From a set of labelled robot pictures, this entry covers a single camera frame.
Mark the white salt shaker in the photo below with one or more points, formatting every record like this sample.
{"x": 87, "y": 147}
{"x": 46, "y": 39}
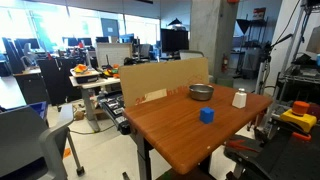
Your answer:
{"x": 239, "y": 99}

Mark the brown cardboard board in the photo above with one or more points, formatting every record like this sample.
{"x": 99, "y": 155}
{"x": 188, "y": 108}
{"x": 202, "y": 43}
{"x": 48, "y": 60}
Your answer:
{"x": 160, "y": 78}

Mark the stainless steel bowl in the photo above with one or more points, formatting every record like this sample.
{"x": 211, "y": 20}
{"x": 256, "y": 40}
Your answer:
{"x": 201, "y": 93}

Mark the black monitor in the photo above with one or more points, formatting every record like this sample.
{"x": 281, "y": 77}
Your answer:
{"x": 174, "y": 40}

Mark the blue cube block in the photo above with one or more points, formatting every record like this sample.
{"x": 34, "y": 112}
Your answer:
{"x": 206, "y": 115}

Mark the black table leg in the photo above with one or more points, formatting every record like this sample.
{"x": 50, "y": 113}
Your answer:
{"x": 144, "y": 156}

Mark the red fire extinguisher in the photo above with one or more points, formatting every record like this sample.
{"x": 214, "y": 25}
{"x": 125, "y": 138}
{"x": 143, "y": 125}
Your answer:
{"x": 225, "y": 63}

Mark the white side table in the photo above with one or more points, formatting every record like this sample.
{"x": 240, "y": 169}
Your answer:
{"x": 87, "y": 87}

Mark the tray with orange objects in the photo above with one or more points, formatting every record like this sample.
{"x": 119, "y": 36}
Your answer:
{"x": 83, "y": 74}

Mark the blue plastic bin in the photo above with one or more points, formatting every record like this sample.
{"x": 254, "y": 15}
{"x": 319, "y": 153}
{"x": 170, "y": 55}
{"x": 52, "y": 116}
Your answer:
{"x": 40, "y": 108}

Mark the metal equipment cart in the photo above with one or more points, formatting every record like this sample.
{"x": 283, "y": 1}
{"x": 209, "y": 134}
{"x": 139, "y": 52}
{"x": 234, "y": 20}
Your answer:
{"x": 300, "y": 75}

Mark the yellow emergency stop button box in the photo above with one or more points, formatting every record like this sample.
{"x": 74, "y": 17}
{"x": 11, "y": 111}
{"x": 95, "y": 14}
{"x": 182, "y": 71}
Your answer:
{"x": 299, "y": 117}

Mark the black perforated base board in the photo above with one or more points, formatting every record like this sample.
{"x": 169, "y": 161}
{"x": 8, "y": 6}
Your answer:
{"x": 286, "y": 160}

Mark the grey plastic armchair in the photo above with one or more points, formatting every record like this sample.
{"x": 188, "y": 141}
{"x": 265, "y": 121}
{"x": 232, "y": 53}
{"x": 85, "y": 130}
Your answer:
{"x": 23, "y": 140}

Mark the orange black clamp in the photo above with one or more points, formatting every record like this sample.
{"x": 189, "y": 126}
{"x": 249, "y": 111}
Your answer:
{"x": 301, "y": 136}

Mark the silver camera tripod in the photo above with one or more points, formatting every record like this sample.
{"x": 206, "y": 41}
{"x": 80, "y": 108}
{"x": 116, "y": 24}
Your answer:
{"x": 265, "y": 73}

